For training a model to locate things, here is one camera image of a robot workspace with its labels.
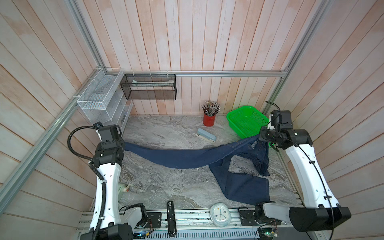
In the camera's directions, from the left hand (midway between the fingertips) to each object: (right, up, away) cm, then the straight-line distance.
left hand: (112, 142), depth 73 cm
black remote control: (+29, -38, -1) cm, 48 cm away
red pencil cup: (+53, +20, +30) cm, 64 cm away
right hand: (+77, +5, +2) cm, 77 cm away
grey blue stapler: (+50, +2, +30) cm, 59 cm away
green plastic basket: (+84, +13, +44) cm, 96 cm away
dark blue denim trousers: (+71, -17, +20) cm, 75 cm away
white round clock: (+54, -36, 0) cm, 65 cm away
